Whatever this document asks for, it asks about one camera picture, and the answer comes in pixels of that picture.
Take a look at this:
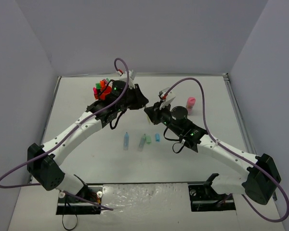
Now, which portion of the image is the orange-capped black highlighter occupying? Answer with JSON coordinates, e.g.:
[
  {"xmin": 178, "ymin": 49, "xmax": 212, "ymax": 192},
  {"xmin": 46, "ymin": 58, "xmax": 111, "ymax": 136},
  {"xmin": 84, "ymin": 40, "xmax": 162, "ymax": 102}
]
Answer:
[{"xmin": 100, "ymin": 80, "xmax": 105, "ymax": 88}]

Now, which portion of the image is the pink-capped clear bottle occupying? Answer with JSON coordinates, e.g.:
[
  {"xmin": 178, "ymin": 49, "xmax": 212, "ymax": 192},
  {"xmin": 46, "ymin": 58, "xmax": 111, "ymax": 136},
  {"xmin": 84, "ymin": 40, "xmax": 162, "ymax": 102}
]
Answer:
[{"xmin": 186, "ymin": 97, "xmax": 196, "ymax": 115}]

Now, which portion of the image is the green-capped black highlighter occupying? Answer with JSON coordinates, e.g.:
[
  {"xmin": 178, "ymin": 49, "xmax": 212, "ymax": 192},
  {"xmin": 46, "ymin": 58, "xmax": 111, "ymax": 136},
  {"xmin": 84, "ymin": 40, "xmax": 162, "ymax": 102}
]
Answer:
[{"xmin": 95, "ymin": 83, "xmax": 101, "ymax": 89}]

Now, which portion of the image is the pink-capped black highlighter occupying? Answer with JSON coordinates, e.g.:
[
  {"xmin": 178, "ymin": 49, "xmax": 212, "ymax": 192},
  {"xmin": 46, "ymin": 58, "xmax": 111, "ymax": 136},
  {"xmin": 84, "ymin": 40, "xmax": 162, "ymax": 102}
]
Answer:
[{"xmin": 93, "ymin": 87, "xmax": 98, "ymax": 95}]

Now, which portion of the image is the light blue highlighter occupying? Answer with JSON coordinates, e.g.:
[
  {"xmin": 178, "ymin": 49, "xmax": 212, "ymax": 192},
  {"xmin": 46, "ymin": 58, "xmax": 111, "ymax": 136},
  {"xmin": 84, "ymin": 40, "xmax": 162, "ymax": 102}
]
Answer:
[{"xmin": 123, "ymin": 132, "xmax": 129, "ymax": 151}]

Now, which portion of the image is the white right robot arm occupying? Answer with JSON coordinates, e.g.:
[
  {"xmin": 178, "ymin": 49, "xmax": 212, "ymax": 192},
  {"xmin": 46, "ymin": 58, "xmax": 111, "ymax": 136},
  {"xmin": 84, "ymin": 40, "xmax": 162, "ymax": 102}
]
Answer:
[{"xmin": 144, "ymin": 102, "xmax": 281, "ymax": 205}]

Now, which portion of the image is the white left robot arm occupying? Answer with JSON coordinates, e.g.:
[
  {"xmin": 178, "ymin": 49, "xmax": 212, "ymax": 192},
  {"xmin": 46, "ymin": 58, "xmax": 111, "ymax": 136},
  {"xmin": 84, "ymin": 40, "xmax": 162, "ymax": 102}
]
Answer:
[{"xmin": 27, "ymin": 80, "xmax": 149, "ymax": 201}]

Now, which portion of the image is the orange round desk organizer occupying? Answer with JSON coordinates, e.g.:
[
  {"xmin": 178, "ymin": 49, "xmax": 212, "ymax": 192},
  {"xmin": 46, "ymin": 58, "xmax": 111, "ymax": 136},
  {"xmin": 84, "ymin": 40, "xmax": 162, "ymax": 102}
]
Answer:
[{"xmin": 94, "ymin": 85, "xmax": 112, "ymax": 100}]

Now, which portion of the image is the light blue cap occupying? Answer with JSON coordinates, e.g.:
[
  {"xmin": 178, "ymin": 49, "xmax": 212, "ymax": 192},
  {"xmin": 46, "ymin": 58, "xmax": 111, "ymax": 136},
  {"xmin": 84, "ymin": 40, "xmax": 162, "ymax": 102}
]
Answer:
[{"xmin": 155, "ymin": 133, "xmax": 160, "ymax": 142}]

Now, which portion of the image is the light green highlighter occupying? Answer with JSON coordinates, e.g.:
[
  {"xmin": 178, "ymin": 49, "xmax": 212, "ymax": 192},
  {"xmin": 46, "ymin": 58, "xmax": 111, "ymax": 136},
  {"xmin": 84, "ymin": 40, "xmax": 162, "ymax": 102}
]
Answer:
[{"xmin": 137, "ymin": 134, "xmax": 146, "ymax": 152}]

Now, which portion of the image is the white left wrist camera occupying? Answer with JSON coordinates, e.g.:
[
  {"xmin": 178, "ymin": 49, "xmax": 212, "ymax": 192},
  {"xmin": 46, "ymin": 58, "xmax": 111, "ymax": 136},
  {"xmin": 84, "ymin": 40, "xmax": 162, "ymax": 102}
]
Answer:
[{"xmin": 117, "ymin": 70, "xmax": 136, "ymax": 89}]

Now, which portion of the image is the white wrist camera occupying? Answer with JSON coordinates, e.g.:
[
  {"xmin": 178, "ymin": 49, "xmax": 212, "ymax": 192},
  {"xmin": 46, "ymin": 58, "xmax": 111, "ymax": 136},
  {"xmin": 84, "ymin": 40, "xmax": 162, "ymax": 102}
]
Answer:
[
  {"xmin": 117, "ymin": 70, "xmax": 136, "ymax": 89},
  {"xmin": 158, "ymin": 88, "xmax": 176, "ymax": 110}
]

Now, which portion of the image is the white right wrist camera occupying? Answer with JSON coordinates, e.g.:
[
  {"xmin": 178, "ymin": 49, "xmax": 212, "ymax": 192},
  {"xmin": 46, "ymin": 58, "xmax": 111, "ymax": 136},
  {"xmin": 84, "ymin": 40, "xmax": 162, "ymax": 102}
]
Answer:
[{"xmin": 158, "ymin": 88, "xmax": 176, "ymax": 110}]

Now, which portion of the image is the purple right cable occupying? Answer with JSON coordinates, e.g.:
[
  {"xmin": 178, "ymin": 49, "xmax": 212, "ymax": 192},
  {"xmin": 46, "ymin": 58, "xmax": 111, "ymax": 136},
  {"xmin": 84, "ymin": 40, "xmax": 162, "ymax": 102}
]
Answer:
[{"xmin": 162, "ymin": 78, "xmax": 289, "ymax": 222}]

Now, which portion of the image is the aluminium table edge rail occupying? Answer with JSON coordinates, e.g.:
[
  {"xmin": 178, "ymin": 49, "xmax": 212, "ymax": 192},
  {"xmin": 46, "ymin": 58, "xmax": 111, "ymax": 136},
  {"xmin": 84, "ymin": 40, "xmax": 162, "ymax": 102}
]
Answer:
[{"xmin": 222, "ymin": 73, "xmax": 257, "ymax": 154}]

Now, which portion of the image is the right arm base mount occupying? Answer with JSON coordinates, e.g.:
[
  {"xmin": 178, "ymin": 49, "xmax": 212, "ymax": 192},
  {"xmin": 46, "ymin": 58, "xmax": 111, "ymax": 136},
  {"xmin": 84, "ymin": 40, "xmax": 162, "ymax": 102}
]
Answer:
[{"xmin": 188, "ymin": 173, "xmax": 236, "ymax": 212}]

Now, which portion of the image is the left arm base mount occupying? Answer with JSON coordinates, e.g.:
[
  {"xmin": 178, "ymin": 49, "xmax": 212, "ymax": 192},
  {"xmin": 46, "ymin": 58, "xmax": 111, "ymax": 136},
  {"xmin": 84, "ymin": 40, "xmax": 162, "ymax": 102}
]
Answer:
[{"xmin": 55, "ymin": 184, "xmax": 104, "ymax": 230}]

